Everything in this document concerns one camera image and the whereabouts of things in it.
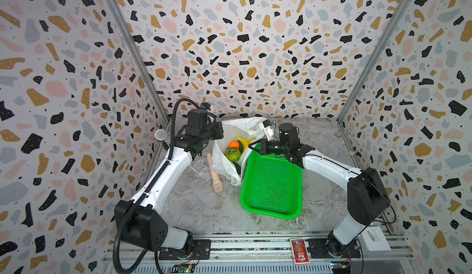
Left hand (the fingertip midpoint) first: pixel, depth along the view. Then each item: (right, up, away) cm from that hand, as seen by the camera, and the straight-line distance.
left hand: (223, 125), depth 79 cm
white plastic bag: (+10, -1, +5) cm, 12 cm away
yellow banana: (+9, -8, +19) cm, 22 cm away
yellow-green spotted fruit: (+3, -14, +11) cm, 18 cm away
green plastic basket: (+23, -30, +14) cm, 40 cm away
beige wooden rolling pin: (-4, -29, +10) cm, 31 cm away
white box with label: (+61, -46, -6) cm, 76 cm away
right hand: (+12, -9, +2) cm, 15 cm away
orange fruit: (+3, -9, +18) cm, 21 cm away
